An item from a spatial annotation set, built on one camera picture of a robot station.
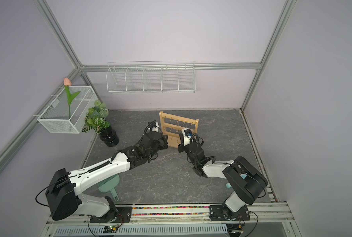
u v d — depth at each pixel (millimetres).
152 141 584
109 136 935
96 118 789
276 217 739
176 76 1054
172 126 888
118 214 732
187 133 720
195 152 640
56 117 734
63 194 394
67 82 791
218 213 741
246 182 450
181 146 771
